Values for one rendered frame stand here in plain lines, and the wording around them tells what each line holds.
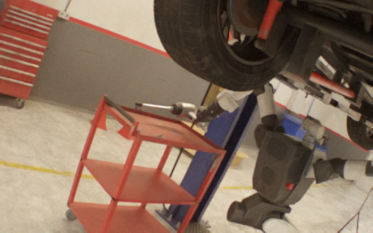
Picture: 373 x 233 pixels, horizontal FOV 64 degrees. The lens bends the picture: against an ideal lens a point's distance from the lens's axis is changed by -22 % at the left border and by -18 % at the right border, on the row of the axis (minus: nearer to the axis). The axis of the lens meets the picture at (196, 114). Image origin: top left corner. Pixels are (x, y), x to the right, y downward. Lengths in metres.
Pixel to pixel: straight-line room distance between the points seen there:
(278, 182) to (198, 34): 0.73
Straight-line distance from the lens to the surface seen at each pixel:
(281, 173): 1.54
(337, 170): 1.53
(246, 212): 1.67
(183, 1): 1.20
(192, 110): 2.28
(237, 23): 1.43
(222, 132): 2.81
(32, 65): 3.91
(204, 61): 1.28
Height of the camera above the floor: 1.31
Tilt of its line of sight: 8 degrees down
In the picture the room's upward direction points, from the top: 25 degrees clockwise
